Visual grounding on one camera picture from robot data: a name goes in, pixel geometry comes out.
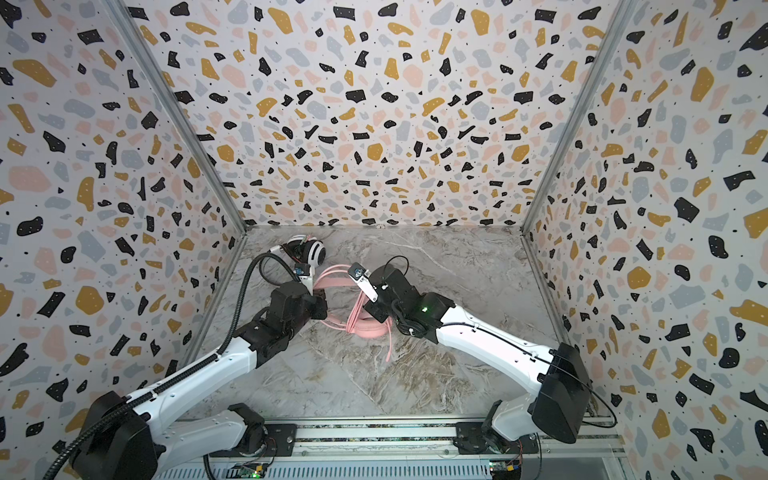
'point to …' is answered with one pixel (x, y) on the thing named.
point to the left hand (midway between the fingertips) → (325, 286)
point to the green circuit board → (249, 470)
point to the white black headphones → (305, 249)
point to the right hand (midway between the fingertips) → (368, 281)
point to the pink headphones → (361, 322)
